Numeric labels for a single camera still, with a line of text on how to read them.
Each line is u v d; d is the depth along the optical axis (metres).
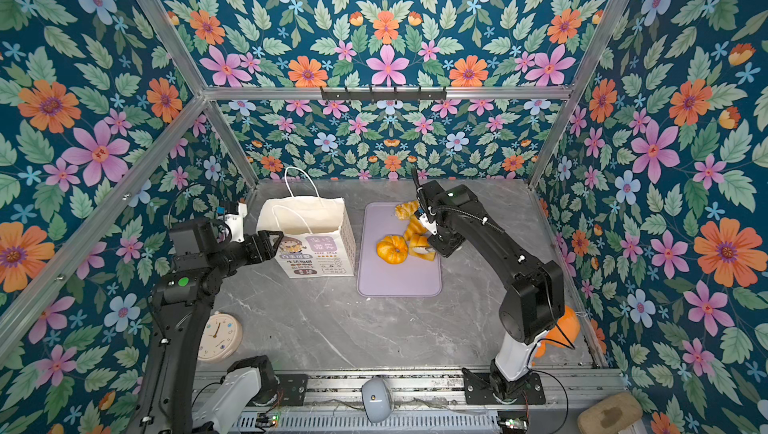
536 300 0.45
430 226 0.76
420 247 0.89
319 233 0.74
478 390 0.73
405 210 1.05
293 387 0.74
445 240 0.70
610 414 0.68
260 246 0.63
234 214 0.63
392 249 0.97
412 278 0.93
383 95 0.91
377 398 0.65
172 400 0.39
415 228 1.01
